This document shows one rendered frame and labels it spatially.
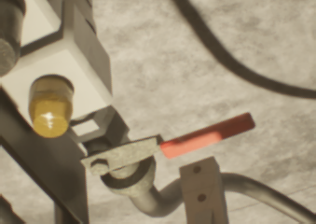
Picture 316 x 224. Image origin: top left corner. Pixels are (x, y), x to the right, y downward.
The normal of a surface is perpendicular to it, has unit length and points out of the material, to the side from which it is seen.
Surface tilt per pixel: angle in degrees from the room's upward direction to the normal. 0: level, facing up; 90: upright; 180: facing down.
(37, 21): 0
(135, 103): 0
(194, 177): 90
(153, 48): 0
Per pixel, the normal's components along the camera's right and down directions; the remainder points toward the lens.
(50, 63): 0.11, 0.73
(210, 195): -0.38, -0.60
